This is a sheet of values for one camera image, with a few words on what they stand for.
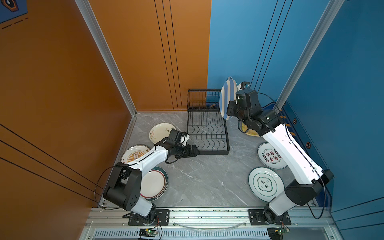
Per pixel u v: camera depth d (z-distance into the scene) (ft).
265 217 2.12
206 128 3.56
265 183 2.76
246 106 1.63
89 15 2.36
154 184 2.83
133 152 3.15
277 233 2.29
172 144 2.27
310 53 2.79
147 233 2.31
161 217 2.42
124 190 1.44
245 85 1.90
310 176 1.33
